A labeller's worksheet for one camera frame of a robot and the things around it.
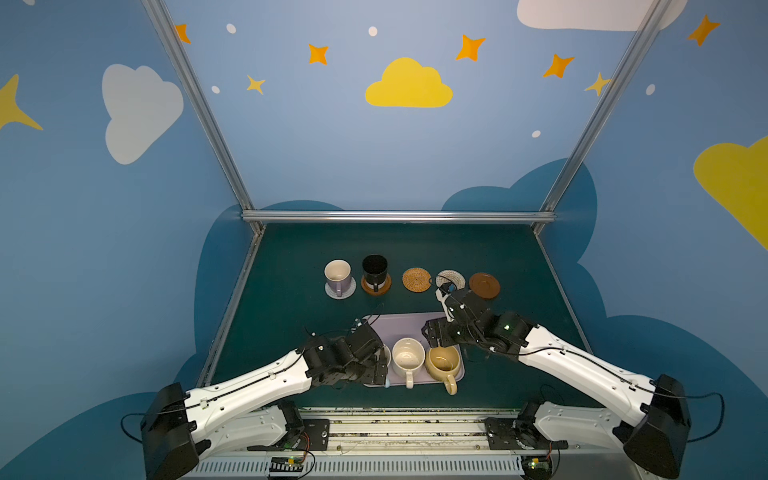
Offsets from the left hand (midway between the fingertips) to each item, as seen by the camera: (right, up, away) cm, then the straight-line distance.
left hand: (374, 367), depth 76 cm
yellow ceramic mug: (+19, -2, +7) cm, 21 cm away
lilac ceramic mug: (-14, +22, +25) cm, 36 cm away
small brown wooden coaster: (+38, +18, +28) cm, 51 cm away
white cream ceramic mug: (+10, -1, +10) cm, 14 cm away
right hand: (+17, +11, +2) cm, 20 cm away
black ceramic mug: (0, +24, +18) cm, 30 cm away
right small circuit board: (+41, -24, -3) cm, 47 cm away
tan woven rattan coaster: (+14, +20, +29) cm, 38 cm away
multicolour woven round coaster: (+27, +21, +31) cm, 46 cm away
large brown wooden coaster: (-2, +17, +20) cm, 26 cm away
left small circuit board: (-22, -23, -4) cm, 32 cm away
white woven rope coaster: (-11, +16, +23) cm, 30 cm away
